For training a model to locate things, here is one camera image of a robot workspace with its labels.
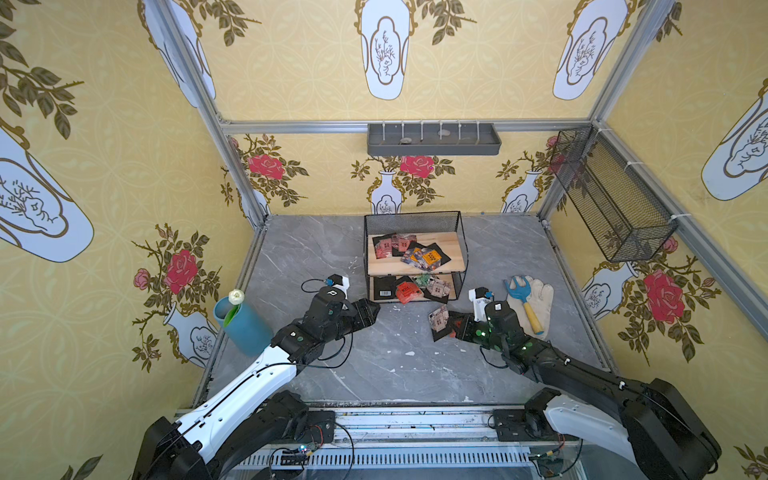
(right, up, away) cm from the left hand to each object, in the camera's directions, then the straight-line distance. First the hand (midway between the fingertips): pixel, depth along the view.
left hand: (371, 310), depth 79 cm
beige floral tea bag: (+20, -5, +9) cm, 22 cm away
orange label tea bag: (+16, +13, +9) cm, 22 cm away
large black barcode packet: (+3, +3, +20) cm, 20 cm away
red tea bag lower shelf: (+10, +2, +19) cm, 22 cm away
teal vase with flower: (-32, -6, -2) cm, 33 cm away
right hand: (+19, -5, +6) cm, 21 cm away
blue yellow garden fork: (+48, +2, +18) cm, 51 cm away
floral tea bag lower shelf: (+20, +3, +19) cm, 28 cm away
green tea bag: (+16, +6, +21) cm, 27 cm away
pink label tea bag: (+6, +17, +12) cm, 22 cm away
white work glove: (+53, -1, +17) cm, 55 cm away
